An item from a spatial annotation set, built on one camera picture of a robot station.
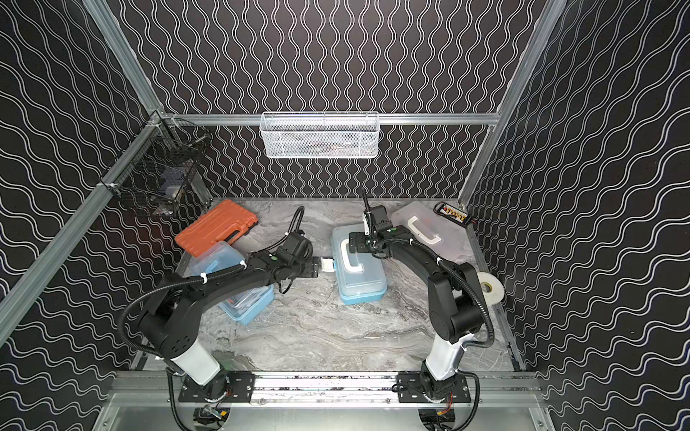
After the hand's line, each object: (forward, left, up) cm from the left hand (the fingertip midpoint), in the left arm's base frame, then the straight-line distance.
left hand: (308, 261), depth 91 cm
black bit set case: (+32, -55, -6) cm, 64 cm away
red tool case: (+18, +36, -3) cm, 40 cm away
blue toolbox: (-5, -18, +2) cm, 19 cm away
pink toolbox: (+12, -43, +5) cm, 45 cm away
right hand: (+8, -18, +1) cm, 20 cm away
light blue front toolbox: (-17, +17, -1) cm, 24 cm away
